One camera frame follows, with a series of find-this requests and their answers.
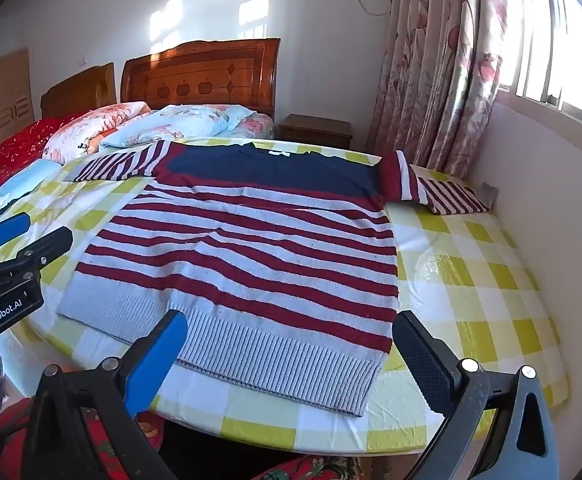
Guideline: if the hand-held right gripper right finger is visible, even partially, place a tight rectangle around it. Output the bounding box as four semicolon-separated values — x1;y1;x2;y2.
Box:
392;310;556;480

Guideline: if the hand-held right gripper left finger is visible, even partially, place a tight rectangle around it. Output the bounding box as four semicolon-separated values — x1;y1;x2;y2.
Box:
18;309;189;480

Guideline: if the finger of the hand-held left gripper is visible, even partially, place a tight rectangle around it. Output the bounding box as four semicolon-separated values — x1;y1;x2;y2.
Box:
0;211;32;252
0;226;74;286

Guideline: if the red white striped sweater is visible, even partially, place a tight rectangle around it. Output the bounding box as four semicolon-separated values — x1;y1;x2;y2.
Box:
57;140;492;418

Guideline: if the yellow checked tablecloth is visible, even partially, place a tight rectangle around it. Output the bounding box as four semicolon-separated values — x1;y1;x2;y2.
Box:
0;135;572;456

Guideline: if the red bed sheet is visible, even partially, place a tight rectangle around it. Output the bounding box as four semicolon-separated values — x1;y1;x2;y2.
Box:
0;116;79;216

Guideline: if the red floral cloth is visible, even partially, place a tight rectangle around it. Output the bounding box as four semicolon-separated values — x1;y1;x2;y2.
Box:
0;405;367;480

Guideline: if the pink floral quilt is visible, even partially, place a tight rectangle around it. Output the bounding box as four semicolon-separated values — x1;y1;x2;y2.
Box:
42;101;152;166

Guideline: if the cardboard box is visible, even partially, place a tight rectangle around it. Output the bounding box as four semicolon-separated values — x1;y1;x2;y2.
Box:
0;47;34;181

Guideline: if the small wooden headboard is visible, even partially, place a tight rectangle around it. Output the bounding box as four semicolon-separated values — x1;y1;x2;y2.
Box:
40;62;117;118

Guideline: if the small grey object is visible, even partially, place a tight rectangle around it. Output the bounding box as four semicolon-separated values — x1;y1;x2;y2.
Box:
476;183;500;208

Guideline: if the light blue floral quilt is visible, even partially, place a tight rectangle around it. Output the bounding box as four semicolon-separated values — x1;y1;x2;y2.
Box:
98;104;254;150

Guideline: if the large wooden headboard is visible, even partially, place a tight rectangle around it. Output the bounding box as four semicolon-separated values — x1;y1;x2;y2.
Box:
121;37;282;121

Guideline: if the floral bed sheet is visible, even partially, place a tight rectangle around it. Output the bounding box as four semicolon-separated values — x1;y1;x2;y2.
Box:
221;112;276;141

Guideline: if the wooden nightstand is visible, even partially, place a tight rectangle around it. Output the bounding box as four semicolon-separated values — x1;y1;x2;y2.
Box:
277;114;354;150

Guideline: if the pink floral curtain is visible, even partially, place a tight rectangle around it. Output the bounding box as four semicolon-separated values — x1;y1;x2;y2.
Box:
366;0;529;181

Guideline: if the window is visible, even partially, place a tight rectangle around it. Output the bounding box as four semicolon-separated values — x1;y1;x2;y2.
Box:
496;0;582;136

